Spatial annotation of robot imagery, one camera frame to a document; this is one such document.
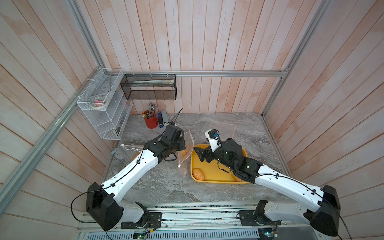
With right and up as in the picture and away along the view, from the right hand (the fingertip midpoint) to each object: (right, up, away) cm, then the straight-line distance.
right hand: (200, 143), depth 72 cm
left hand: (-10, -1, +7) cm, 12 cm away
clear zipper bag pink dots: (+23, +5, +40) cm, 46 cm away
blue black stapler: (-27, +14, +39) cm, 50 cm away
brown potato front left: (0, -19, +11) cm, 22 cm away
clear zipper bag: (-9, -9, +12) cm, 17 cm away
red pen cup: (-34, +11, +39) cm, 53 cm away
